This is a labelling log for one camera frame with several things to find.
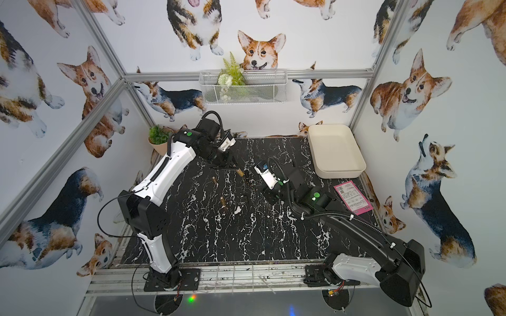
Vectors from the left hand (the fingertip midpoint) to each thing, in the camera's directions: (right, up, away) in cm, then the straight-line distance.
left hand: (240, 164), depth 79 cm
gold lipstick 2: (+1, -10, +24) cm, 26 cm away
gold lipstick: (-16, -9, +23) cm, 29 cm away
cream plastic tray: (+48, +5, +28) cm, 56 cm away
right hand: (+8, -6, -7) cm, 12 cm away
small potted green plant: (-47, +13, +25) cm, 54 cm away
